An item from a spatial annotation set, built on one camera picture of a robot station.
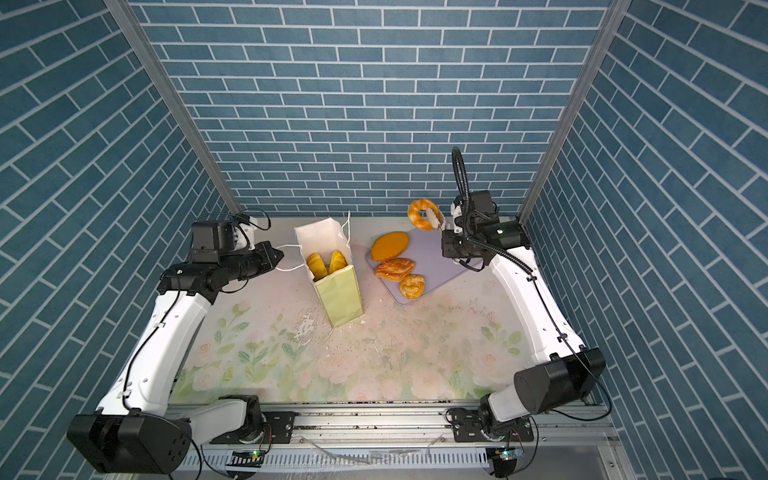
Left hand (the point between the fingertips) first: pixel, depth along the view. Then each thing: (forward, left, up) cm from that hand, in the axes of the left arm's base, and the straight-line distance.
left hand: (285, 251), depth 75 cm
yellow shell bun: (+9, -10, -16) cm, 21 cm away
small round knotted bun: (+3, -34, -23) cm, 41 cm away
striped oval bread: (+5, -5, -13) cm, 15 cm away
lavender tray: (+20, -40, -24) cm, 51 cm away
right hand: (+3, -41, +1) cm, 41 cm away
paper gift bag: (+13, -6, -16) cm, 21 cm away
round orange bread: (+22, -26, -24) cm, 42 cm away
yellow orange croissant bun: (+12, -36, -2) cm, 38 cm away
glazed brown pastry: (+10, -29, -23) cm, 38 cm away
